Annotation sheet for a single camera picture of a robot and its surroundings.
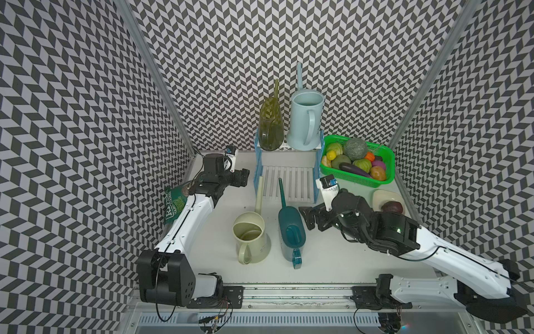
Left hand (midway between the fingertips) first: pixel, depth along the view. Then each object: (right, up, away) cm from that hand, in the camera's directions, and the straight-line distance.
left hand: (238, 170), depth 83 cm
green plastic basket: (+53, -3, +20) cm, 57 cm away
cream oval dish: (+64, -12, +14) cm, 67 cm away
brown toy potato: (+64, -1, +16) cm, 66 cm away
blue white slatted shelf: (+28, -1, +25) cm, 38 cm away
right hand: (+27, -11, -19) cm, 35 cm away
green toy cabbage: (+58, +3, +18) cm, 61 cm away
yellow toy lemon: (+43, +7, +21) cm, 49 cm away
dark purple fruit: (+67, -16, +8) cm, 70 cm away
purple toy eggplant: (+51, +1, +19) cm, 55 cm away
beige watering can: (+4, -25, +1) cm, 26 cm away
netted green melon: (+55, +10, +19) cm, 59 cm away
